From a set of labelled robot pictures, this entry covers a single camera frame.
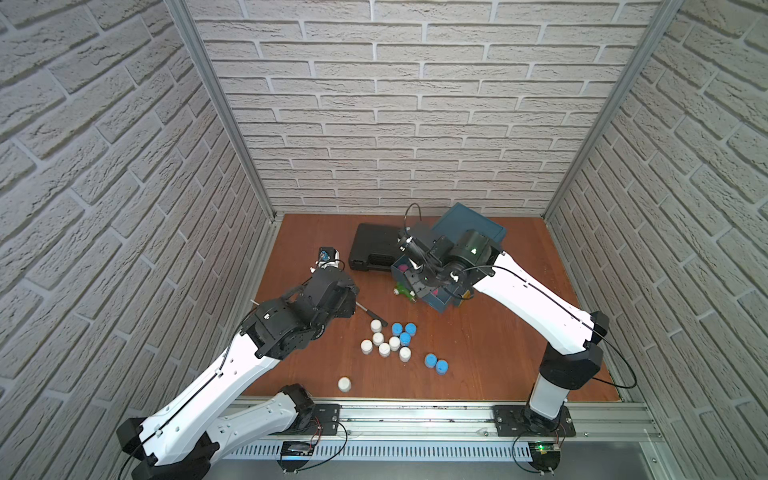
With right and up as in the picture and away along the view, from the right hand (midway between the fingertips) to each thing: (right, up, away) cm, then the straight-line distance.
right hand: (422, 275), depth 70 cm
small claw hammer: (-10, -17, +20) cm, 28 cm away
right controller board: (+30, -43, 0) cm, 52 cm away
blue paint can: (-6, -18, +17) cm, 25 cm away
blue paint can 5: (+6, -26, +10) cm, 29 cm away
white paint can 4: (-7, -21, +14) cm, 27 cm away
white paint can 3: (-10, -23, +13) cm, 28 cm away
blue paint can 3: (-4, -20, +16) cm, 26 cm away
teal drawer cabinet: (+13, +15, +20) cm, 28 cm away
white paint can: (-12, -17, +17) cm, 27 cm away
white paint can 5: (-4, -24, +13) cm, 27 cm away
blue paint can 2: (-2, -18, +18) cm, 25 cm away
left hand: (-18, -2, -2) cm, 18 cm away
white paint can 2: (-12, -20, +15) cm, 28 cm away
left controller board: (-31, -44, +1) cm, 54 cm away
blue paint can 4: (+3, -25, +11) cm, 28 cm away
